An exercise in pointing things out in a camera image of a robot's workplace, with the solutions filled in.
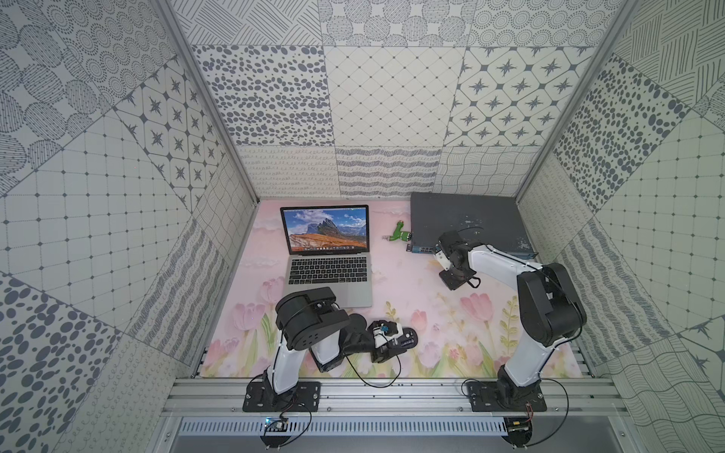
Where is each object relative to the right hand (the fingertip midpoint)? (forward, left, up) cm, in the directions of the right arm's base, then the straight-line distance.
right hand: (459, 281), depth 94 cm
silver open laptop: (+12, +45, +2) cm, 47 cm away
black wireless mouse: (-19, +18, 0) cm, 26 cm away
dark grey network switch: (+28, -18, 0) cm, 33 cm away
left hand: (-16, +21, -2) cm, 27 cm away
